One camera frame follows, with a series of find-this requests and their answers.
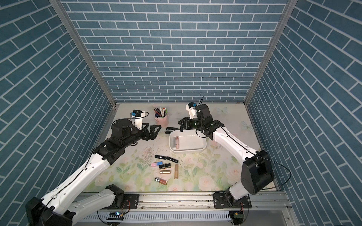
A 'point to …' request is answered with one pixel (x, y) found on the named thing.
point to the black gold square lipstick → (163, 166)
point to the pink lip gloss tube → (177, 141)
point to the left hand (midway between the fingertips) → (159, 126)
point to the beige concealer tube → (176, 171)
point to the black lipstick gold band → (172, 159)
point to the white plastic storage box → (186, 141)
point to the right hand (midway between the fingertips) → (181, 122)
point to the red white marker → (160, 109)
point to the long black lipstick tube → (160, 157)
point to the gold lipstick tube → (165, 172)
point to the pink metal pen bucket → (161, 119)
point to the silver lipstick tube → (174, 142)
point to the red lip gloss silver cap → (160, 181)
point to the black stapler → (168, 130)
